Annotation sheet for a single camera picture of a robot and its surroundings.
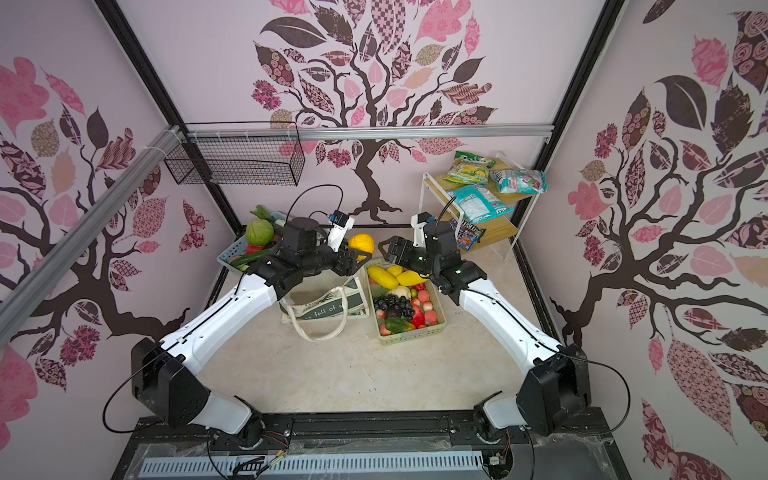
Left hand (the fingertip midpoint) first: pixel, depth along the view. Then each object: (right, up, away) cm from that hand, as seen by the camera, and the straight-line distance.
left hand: (361, 254), depth 77 cm
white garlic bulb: (+12, -12, +18) cm, 25 cm away
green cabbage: (-39, +8, +26) cm, 48 cm away
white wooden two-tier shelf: (+49, +10, +23) cm, 55 cm away
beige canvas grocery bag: (-13, -14, +6) cm, 20 cm away
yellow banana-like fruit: (+14, -8, +17) cm, 23 cm away
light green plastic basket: (+12, -24, +9) cm, 29 cm away
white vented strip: (-42, -51, -7) cm, 67 cm away
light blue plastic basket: (-48, +2, +30) cm, 57 cm away
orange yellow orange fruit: (+1, +3, -3) cm, 4 cm away
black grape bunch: (+9, -15, +13) cm, 21 cm away
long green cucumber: (-43, -3, +24) cm, 50 cm away
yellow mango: (+5, -8, +18) cm, 20 cm away
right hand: (+8, +2, -1) cm, 8 cm away
